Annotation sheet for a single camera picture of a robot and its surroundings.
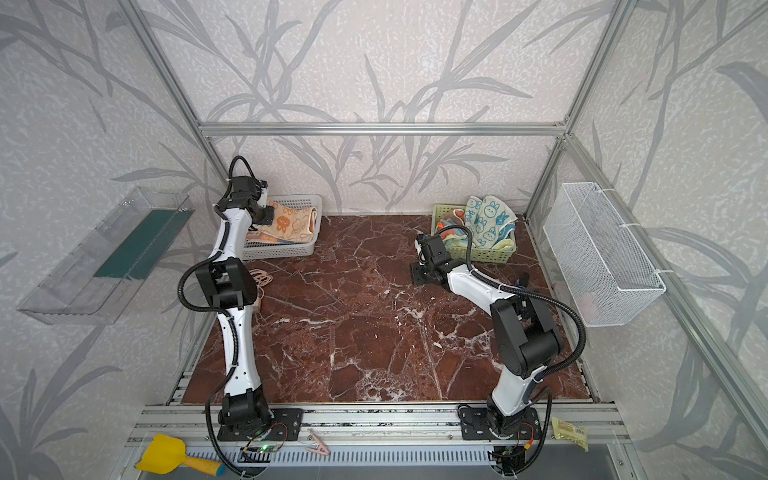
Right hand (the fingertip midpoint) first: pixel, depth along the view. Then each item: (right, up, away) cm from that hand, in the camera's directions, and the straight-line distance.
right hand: (418, 261), depth 95 cm
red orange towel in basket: (+15, +16, +16) cm, 28 cm away
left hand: (-55, +20, +10) cm, 59 cm away
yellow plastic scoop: (-62, -44, -25) cm, 80 cm away
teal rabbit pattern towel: (+27, +14, +14) cm, 34 cm away
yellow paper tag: (+36, -40, -24) cm, 59 cm away
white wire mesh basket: (+37, 0, -34) cm, 50 cm away
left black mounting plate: (-34, -39, -23) cm, 56 cm away
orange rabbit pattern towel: (-48, +13, +16) cm, 52 cm away
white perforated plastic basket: (-55, +3, +6) cm, 55 cm away
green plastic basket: (+14, +7, +6) cm, 16 cm away
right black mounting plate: (+14, -38, -23) cm, 47 cm away
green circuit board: (-38, -43, -25) cm, 62 cm away
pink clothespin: (-24, -43, -26) cm, 55 cm away
